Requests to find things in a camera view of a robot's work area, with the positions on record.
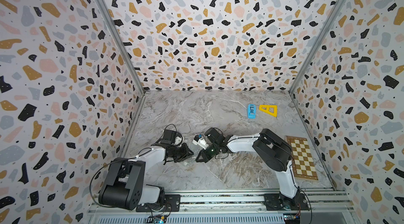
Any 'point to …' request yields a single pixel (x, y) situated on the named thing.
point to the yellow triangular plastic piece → (271, 109)
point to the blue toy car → (251, 111)
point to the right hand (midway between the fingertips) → (197, 161)
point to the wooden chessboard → (303, 163)
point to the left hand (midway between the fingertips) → (194, 153)
